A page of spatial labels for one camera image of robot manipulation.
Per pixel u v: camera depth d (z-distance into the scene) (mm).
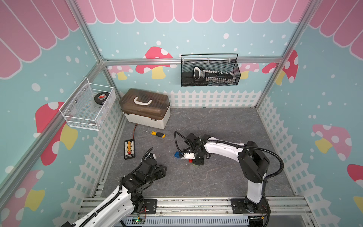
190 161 798
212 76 875
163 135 1002
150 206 744
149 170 617
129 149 943
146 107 920
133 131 1051
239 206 748
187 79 883
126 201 536
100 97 790
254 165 484
